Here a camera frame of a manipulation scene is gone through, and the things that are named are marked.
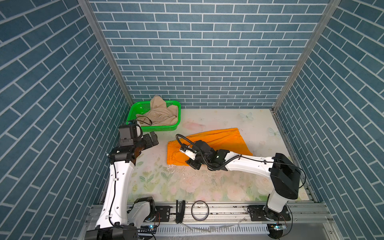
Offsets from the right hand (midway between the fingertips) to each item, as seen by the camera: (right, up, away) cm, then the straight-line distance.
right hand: (188, 154), depth 82 cm
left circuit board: (-19, -34, -10) cm, 40 cm away
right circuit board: (+44, -33, -11) cm, 57 cm away
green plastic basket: (-40, +29, +30) cm, 58 cm away
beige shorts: (-23, +24, +26) cm, 43 cm away
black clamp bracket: (-3, -28, -11) cm, 30 cm away
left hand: (-19, +10, -6) cm, 23 cm away
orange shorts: (+27, +6, +18) cm, 33 cm away
